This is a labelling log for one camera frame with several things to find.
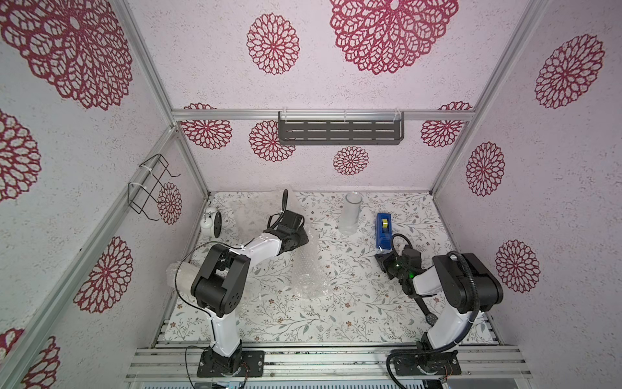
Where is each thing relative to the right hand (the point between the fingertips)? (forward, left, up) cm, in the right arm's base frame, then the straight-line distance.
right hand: (374, 251), depth 98 cm
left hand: (+3, +28, +4) cm, 28 cm away
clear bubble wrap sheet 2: (+21, +55, 0) cm, 59 cm away
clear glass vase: (+11, +10, +11) cm, 18 cm away
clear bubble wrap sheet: (-15, +26, +7) cm, 31 cm away
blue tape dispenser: (+8, -5, +3) cm, 10 cm away
